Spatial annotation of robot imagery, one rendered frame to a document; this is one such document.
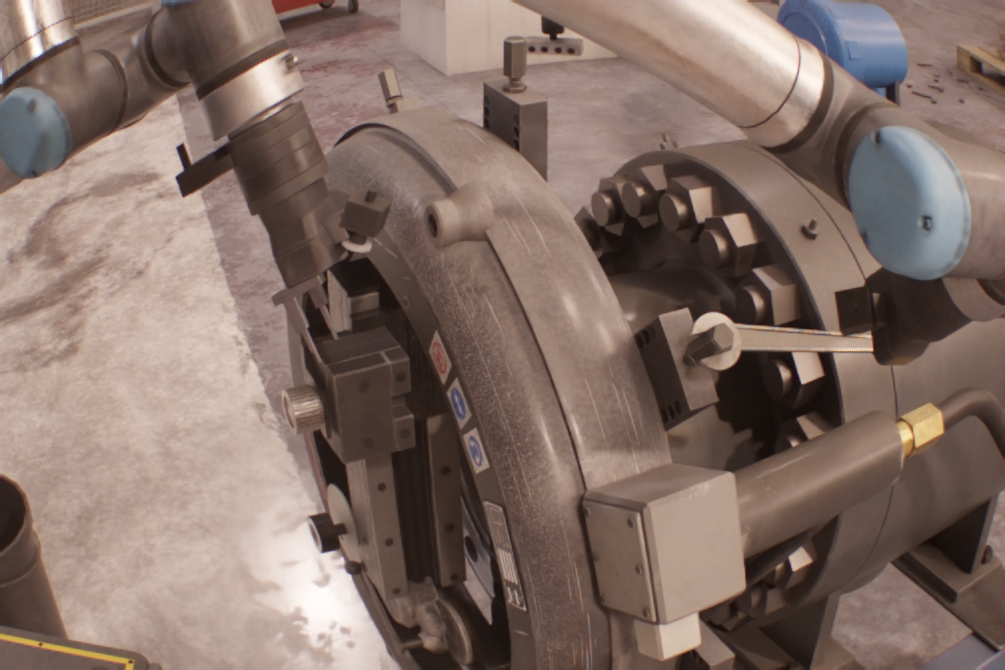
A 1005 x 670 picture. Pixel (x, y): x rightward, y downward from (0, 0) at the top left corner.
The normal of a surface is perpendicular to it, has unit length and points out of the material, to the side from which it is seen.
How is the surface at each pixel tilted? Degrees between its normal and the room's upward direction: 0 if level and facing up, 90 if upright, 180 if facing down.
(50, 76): 73
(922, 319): 110
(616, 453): 57
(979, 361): 68
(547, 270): 35
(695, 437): 63
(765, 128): 129
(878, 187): 80
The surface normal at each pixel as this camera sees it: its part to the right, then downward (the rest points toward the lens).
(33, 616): 0.90, 0.22
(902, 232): -0.91, 0.05
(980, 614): -0.03, -0.90
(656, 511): 0.41, 0.01
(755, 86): 0.18, 0.61
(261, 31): 0.73, -0.15
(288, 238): -0.29, 0.02
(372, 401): 0.46, 0.44
